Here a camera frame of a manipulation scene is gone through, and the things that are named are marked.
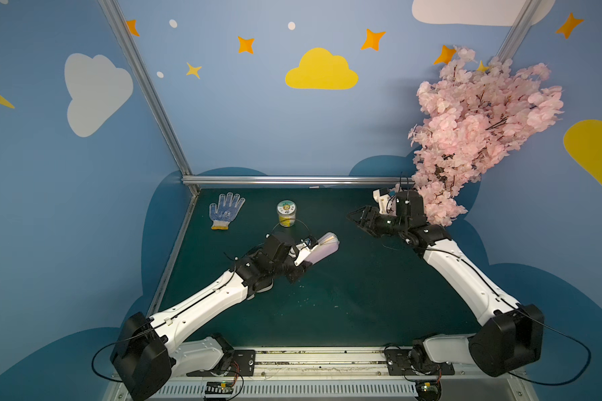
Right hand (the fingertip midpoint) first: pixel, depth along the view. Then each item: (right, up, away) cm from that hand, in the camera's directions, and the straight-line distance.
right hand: (354, 217), depth 79 cm
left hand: (-16, -12, 0) cm, 19 cm away
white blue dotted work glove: (-52, +2, +33) cm, 62 cm away
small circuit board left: (-42, -51, -6) cm, 66 cm away
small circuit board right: (+21, -52, -5) cm, 56 cm away
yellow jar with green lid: (-23, +1, +23) cm, 33 cm away
